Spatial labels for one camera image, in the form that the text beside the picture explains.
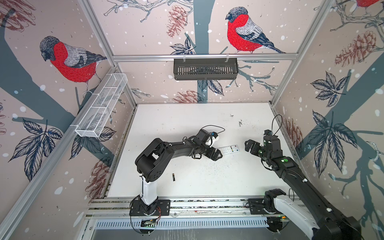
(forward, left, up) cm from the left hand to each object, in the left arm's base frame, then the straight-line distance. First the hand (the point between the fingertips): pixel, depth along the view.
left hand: (217, 154), depth 88 cm
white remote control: (+4, -8, -2) cm, 9 cm away
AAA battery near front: (-12, +26, -4) cm, 29 cm away
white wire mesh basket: (+5, +64, +25) cm, 69 cm away
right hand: (+1, -18, +8) cm, 20 cm away
